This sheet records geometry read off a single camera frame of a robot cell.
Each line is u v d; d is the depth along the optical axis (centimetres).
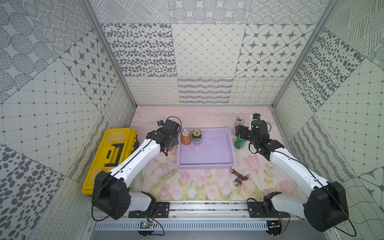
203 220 72
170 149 72
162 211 73
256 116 73
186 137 91
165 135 63
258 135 62
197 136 91
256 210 73
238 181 80
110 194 40
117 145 78
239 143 91
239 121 93
